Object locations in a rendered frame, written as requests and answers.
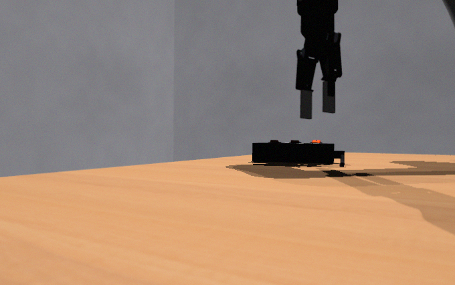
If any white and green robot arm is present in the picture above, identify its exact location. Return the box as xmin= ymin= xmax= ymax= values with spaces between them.
xmin=297 ymin=0 xmax=455 ymax=28

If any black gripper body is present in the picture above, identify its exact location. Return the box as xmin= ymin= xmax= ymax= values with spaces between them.
xmin=301 ymin=5 xmax=335 ymax=59

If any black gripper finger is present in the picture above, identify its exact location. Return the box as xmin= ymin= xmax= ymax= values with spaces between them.
xmin=296 ymin=41 xmax=319 ymax=119
xmin=312 ymin=31 xmax=342 ymax=113

